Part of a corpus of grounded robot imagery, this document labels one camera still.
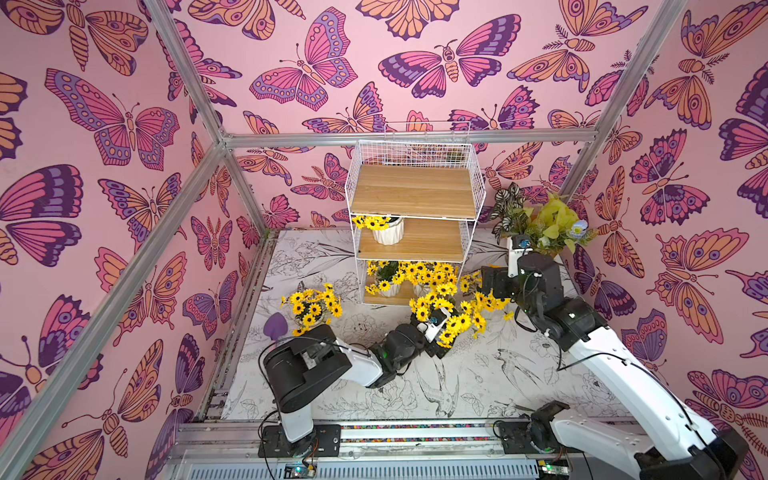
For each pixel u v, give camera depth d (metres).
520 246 0.62
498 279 0.66
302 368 0.48
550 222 0.95
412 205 0.70
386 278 0.91
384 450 0.73
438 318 0.70
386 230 0.79
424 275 0.89
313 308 0.85
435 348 0.74
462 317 0.73
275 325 0.94
